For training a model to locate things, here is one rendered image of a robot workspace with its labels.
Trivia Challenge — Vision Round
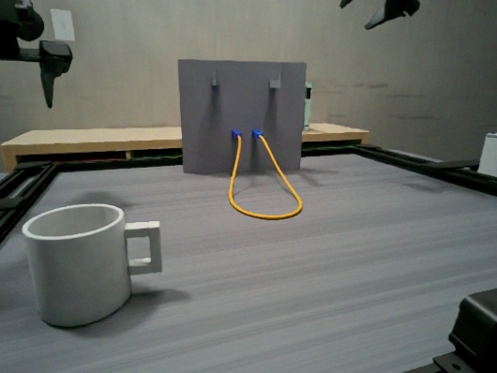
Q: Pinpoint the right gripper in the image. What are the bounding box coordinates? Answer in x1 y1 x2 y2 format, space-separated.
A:
339 0 420 30

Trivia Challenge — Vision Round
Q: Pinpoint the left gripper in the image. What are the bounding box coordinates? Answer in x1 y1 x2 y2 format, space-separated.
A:
0 29 73 109

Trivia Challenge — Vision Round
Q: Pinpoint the white mug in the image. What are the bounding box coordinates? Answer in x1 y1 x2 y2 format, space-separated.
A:
23 204 162 327

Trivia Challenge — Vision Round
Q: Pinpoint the orange cable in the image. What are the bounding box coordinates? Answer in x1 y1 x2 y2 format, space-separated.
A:
229 132 302 219

